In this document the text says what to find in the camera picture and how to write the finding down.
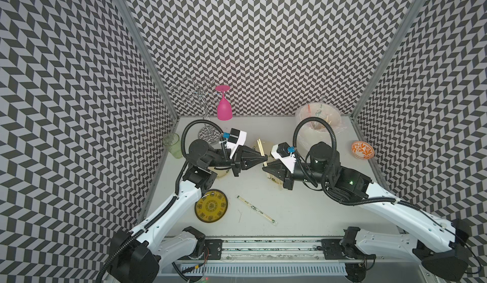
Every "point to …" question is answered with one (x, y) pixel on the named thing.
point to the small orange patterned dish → (363, 150)
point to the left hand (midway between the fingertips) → (266, 160)
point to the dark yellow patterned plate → (212, 207)
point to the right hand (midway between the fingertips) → (266, 169)
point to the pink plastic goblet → (224, 108)
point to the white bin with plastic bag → (316, 130)
